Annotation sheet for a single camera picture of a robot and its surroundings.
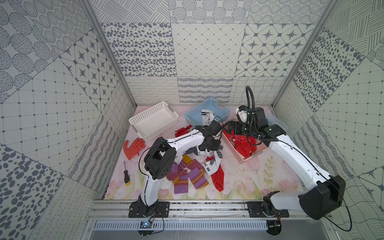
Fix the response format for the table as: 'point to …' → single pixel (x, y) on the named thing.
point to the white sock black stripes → (207, 116)
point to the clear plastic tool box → (273, 120)
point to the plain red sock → (218, 178)
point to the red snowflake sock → (245, 146)
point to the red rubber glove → (138, 144)
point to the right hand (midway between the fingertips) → (229, 129)
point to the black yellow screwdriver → (127, 180)
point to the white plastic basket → (154, 120)
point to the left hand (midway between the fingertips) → (222, 150)
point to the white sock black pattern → (211, 167)
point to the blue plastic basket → (194, 116)
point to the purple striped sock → (180, 173)
